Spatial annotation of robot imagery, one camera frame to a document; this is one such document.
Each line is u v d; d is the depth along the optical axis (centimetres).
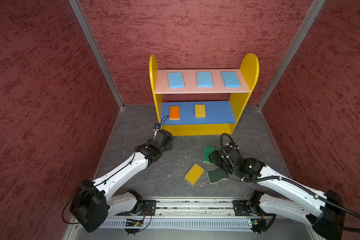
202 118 95
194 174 85
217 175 84
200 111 95
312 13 73
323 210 40
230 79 76
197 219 72
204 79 76
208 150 94
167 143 63
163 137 61
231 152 58
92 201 39
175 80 75
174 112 95
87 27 78
